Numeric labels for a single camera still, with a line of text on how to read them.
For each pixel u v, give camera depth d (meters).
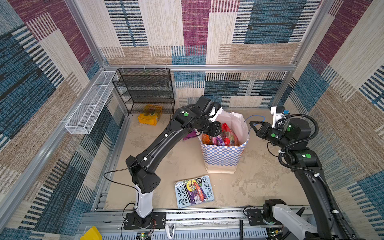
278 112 0.60
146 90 1.10
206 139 0.85
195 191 0.80
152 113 1.12
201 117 0.59
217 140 0.75
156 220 0.73
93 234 0.70
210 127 0.62
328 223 0.38
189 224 0.73
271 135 0.58
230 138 0.81
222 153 0.72
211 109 0.57
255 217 0.73
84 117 0.92
